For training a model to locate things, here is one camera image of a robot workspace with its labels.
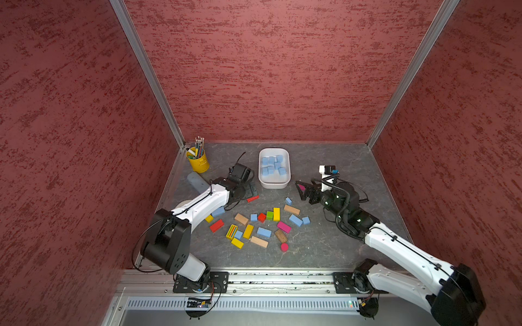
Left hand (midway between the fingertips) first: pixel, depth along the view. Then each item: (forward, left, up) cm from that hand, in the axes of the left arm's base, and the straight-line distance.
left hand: (245, 196), depth 89 cm
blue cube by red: (-7, -4, -7) cm, 11 cm away
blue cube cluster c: (+24, -16, -8) cm, 30 cm away
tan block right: (-3, -22, -7) cm, 23 cm away
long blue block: (-8, -23, -7) cm, 26 cm away
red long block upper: (-5, -4, +7) cm, 9 cm away
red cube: (-7, -8, -7) cm, 12 cm away
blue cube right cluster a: (-8, -28, -8) cm, 30 cm away
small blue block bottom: (-15, +2, -7) cm, 17 cm away
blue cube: (+26, -9, -6) cm, 28 cm away
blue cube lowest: (+19, -18, -6) cm, 27 cm away
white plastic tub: (+12, -15, -6) cm, 20 cm away
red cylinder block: (-19, -18, -9) cm, 28 cm away
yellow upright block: (-5, -15, -6) cm, 17 cm away
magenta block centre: (-11, -18, -8) cm, 22 cm away
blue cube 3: (+19, -8, -6) cm, 21 cm away
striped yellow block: (-14, +5, -6) cm, 16 cm away
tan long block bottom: (-18, -7, -7) cm, 20 cm away
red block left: (-10, +13, -8) cm, 18 cm away
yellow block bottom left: (-18, +2, -7) cm, 20 cm away
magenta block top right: (-6, -23, +18) cm, 29 cm away
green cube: (-6, -11, -6) cm, 14 cm away
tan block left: (-8, +2, -7) cm, 10 cm away
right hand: (-2, -24, +13) cm, 27 cm away
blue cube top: (+28, -13, -8) cm, 32 cm away
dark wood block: (-15, -16, -7) cm, 23 cm away
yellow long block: (-14, -2, -7) cm, 15 cm away
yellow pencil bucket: (+19, +25, +2) cm, 32 cm away
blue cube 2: (+29, -17, -8) cm, 35 cm away
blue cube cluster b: (+20, -12, -7) cm, 24 cm away
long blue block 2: (-4, +12, -7) cm, 15 cm away
